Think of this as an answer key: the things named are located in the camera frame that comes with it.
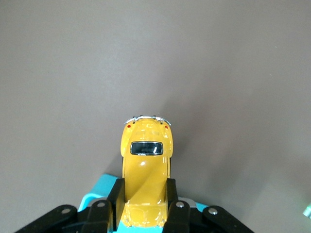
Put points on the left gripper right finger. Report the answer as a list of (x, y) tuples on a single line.
[(177, 213)]

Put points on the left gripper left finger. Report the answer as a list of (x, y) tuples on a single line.
[(97, 216)]

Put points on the yellow beetle toy car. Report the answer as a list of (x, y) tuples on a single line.
[(145, 174)]

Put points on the turquoise plastic bin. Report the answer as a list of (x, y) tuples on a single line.
[(102, 189)]

